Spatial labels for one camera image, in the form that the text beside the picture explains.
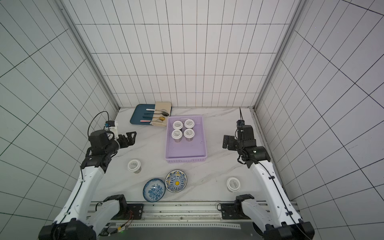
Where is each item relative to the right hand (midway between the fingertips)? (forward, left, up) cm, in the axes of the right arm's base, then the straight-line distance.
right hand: (227, 137), depth 78 cm
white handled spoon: (+36, +47, -18) cm, 62 cm away
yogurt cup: (+19, +23, -13) cm, 32 cm away
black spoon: (+32, +45, -18) cm, 58 cm away
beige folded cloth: (+38, +48, -17) cm, 64 cm away
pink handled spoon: (+24, +57, -18) cm, 64 cm away
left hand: (-2, +54, 0) cm, 54 cm away
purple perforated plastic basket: (+2, +24, -22) cm, 33 cm away
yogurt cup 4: (-13, +51, -13) cm, 54 cm away
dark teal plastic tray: (+32, +63, -19) cm, 73 cm away
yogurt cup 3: (+10, +22, -13) cm, 28 cm away
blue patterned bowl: (-24, +39, -19) cm, 49 cm away
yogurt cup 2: (+9, +30, -13) cm, 34 cm away
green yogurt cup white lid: (+17, +31, -13) cm, 37 cm away
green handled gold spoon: (+28, +46, -19) cm, 57 cm away
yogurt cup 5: (-20, -4, -14) cm, 24 cm away
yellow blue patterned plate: (-18, +27, -19) cm, 38 cm away
